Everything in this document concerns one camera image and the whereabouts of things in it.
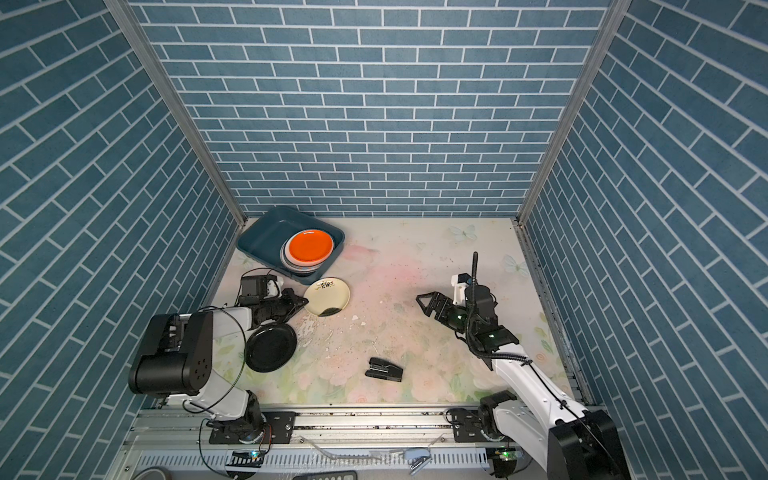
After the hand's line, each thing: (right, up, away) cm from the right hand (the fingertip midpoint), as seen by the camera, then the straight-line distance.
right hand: (424, 299), depth 82 cm
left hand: (-36, -2, +12) cm, 38 cm away
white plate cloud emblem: (-40, +7, +19) cm, 45 cm away
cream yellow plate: (-31, -1, +14) cm, 35 cm away
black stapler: (-11, -19, -1) cm, 22 cm away
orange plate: (-39, +14, +23) cm, 48 cm away
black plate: (-44, -14, +2) cm, 46 cm away
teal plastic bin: (-59, +17, +30) cm, 69 cm away
